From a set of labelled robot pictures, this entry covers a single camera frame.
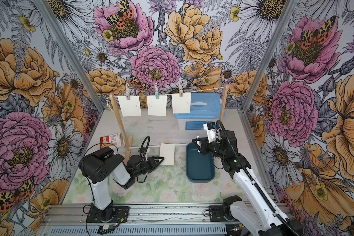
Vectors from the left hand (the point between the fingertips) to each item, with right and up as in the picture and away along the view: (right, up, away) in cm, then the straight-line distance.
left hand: (164, 163), depth 91 cm
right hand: (+17, +14, -16) cm, 27 cm away
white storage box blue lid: (+26, +34, +8) cm, 44 cm away
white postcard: (-2, +32, -17) cm, 36 cm away
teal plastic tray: (+22, -3, -2) cm, 22 cm away
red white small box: (-35, +12, +7) cm, 38 cm away
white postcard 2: (+2, +6, +3) cm, 7 cm away
